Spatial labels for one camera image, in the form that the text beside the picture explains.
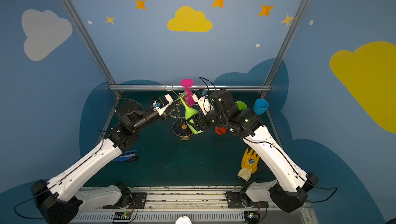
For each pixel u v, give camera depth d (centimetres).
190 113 61
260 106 93
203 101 52
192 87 83
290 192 39
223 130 101
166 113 57
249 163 86
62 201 39
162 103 49
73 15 78
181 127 101
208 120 54
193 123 55
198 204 74
